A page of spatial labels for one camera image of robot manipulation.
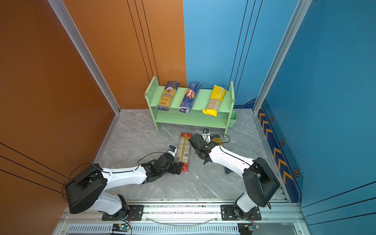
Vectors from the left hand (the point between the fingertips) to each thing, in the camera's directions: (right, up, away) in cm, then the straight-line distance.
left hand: (178, 161), depth 88 cm
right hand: (+17, +8, +1) cm, 19 cm away
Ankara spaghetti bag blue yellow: (-7, +36, -4) cm, 37 cm away
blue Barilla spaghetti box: (+6, +38, -3) cm, 39 cm away
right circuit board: (+35, -29, -17) cm, 48 cm away
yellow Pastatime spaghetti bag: (+23, +39, -2) cm, 45 cm away
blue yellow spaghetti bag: (+25, +13, +11) cm, 30 cm away
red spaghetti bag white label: (+3, +6, +6) cm, 9 cm away
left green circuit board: (-27, -28, -17) cm, 42 cm away
